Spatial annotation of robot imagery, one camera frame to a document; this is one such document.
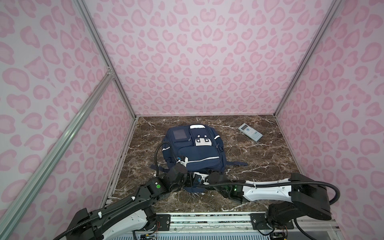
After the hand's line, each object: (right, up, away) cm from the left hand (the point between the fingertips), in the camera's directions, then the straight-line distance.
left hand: (197, 176), depth 77 cm
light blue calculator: (+38, +22, +30) cm, 53 cm away
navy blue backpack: (+1, +13, +13) cm, 18 cm away
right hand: (+4, +1, +6) cm, 7 cm away
